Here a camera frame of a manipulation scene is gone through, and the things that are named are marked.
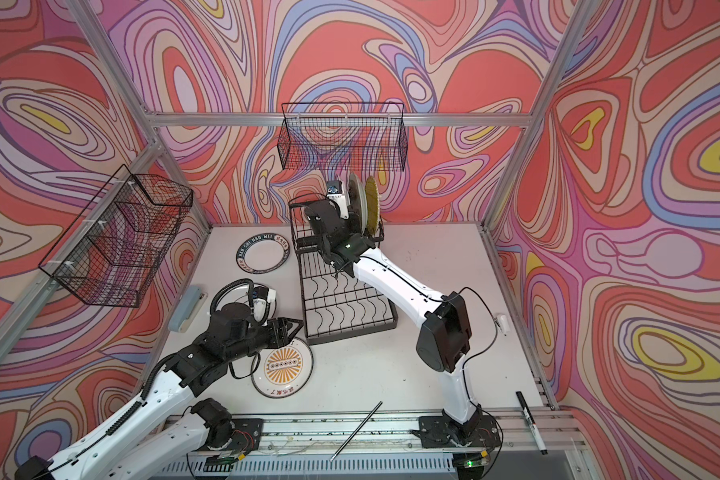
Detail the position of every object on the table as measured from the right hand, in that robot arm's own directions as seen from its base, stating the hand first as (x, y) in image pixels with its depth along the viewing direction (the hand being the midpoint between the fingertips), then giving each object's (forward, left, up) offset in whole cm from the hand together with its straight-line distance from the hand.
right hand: (351, 214), depth 81 cm
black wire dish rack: (-12, +7, -29) cm, 32 cm away
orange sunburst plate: (-33, +20, -29) cm, 48 cm away
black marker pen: (-47, -44, -30) cm, 71 cm away
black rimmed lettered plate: (+13, +36, -30) cm, 49 cm away
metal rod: (-47, 0, -31) cm, 56 cm away
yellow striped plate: (+1, -5, +4) cm, 7 cm away
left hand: (-26, +13, -13) cm, 32 cm away
